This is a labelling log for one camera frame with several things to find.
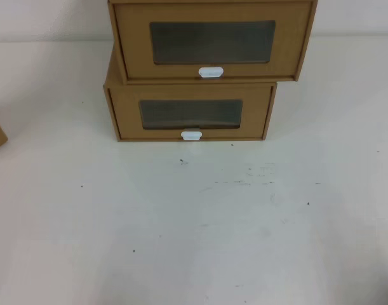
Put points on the lower brown cardboard shoebox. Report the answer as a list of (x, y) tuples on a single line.
[(161, 112)]

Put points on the brown cardboard shoebox drawer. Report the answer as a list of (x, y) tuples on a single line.
[(212, 44)]

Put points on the white drawer handle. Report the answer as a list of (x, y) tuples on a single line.
[(211, 72), (191, 135)]

